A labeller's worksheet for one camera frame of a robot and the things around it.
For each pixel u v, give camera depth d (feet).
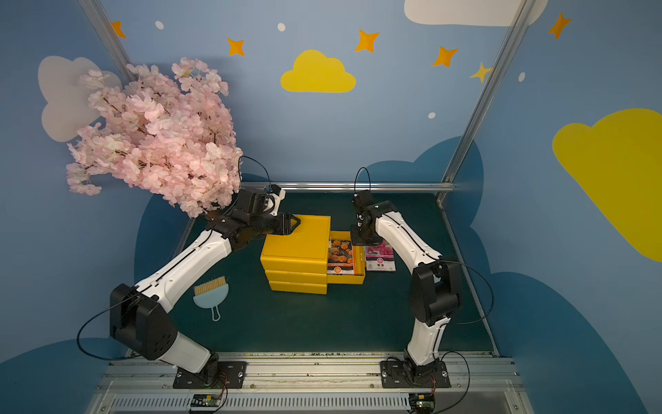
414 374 2.15
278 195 2.44
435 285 1.59
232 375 2.45
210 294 2.90
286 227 2.37
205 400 2.35
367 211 2.13
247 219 2.05
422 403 2.40
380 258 3.29
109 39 2.40
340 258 2.97
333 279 2.71
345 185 5.20
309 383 2.41
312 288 2.80
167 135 1.67
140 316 1.36
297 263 2.48
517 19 2.34
